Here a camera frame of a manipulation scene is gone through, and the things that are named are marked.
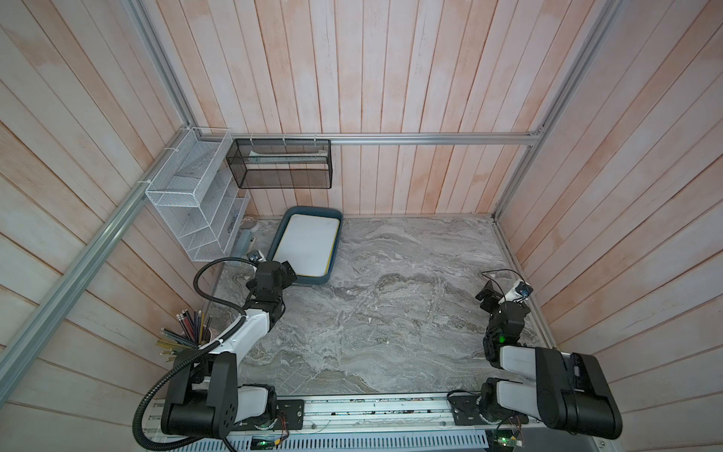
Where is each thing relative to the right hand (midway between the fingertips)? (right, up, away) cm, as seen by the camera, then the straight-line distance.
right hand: (502, 285), depth 88 cm
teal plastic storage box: (-60, +27, +31) cm, 72 cm away
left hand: (-73, +4, +3) cm, 73 cm away
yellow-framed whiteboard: (-66, +14, +20) cm, 70 cm away
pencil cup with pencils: (-93, -11, -10) cm, 94 cm away
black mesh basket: (-75, +44, +17) cm, 88 cm away
